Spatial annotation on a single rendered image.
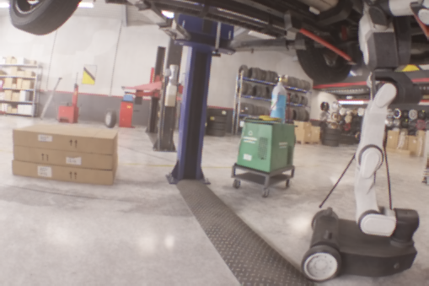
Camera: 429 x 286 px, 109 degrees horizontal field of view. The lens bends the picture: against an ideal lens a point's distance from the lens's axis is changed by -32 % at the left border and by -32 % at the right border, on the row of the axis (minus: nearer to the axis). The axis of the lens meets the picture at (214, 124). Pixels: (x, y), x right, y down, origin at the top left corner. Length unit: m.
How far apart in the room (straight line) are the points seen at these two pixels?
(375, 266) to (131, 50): 10.12
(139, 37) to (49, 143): 8.55
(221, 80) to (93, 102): 5.90
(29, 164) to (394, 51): 2.89
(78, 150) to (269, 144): 1.79
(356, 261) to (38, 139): 2.54
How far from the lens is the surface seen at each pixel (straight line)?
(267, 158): 2.18
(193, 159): 2.65
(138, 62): 10.08
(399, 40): 1.33
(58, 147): 2.27
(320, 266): 1.20
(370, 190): 1.29
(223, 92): 10.73
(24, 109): 10.62
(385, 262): 1.30
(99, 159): 2.20
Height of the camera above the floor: 0.75
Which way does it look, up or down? 2 degrees down
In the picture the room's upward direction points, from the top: 6 degrees clockwise
